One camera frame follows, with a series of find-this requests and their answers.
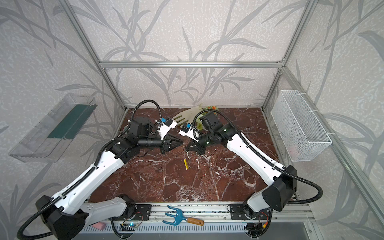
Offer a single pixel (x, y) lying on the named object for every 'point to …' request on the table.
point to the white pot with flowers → (211, 109)
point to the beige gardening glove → (187, 116)
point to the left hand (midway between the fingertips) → (183, 139)
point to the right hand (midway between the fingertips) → (188, 142)
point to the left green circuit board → (128, 227)
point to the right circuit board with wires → (254, 229)
